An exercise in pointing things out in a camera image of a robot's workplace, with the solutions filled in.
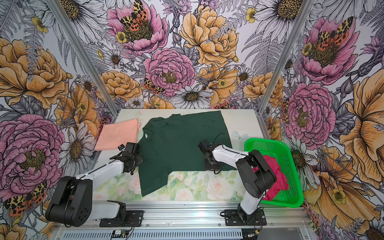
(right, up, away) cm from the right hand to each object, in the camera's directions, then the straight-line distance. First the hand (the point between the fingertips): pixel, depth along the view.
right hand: (215, 170), depth 90 cm
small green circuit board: (-46, -24, -19) cm, 56 cm away
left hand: (-47, +3, +1) cm, 48 cm away
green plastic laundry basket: (+39, +10, +2) cm, 41 cm away
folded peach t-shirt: (-69, +20, +16) cm, 74 cm away
